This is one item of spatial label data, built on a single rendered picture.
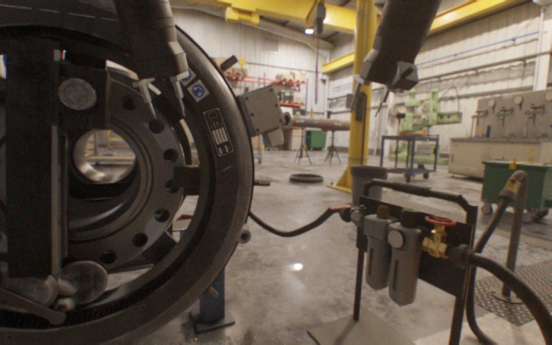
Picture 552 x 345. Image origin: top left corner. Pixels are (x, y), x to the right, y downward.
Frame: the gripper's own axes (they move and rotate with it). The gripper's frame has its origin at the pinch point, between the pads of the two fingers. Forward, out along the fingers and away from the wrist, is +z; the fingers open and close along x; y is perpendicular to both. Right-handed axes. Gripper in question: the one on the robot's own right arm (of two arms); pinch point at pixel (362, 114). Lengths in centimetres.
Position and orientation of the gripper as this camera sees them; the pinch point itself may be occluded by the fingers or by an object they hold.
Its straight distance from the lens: 53.8
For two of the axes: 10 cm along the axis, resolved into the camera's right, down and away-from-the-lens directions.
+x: 9.7, 1.2, 2.0
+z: -2.1, 8.5, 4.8
